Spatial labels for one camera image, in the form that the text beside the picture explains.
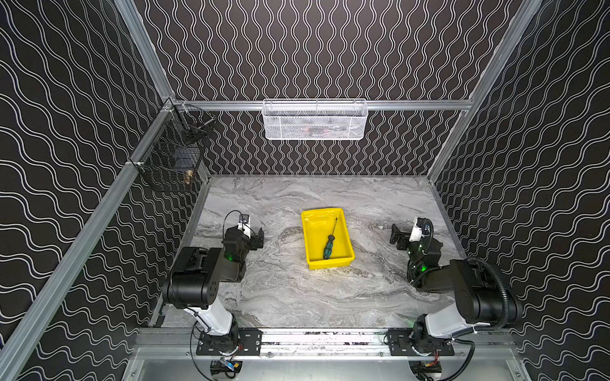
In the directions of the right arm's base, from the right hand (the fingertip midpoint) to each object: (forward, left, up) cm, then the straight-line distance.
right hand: (410, 226), depth 91 cm
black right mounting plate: (-38, +10, -8) cm, 40 cm away
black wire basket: (+19, +91, +21) cm, 95 cm away
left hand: (0, +60, -2) cm, 60 cm away
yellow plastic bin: (+5, +35, -7) cm, 36 cm away
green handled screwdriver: (-7, +31, -6) cm, 33 cm away
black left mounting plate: (-39, +57, -7) cm, 69 cm away
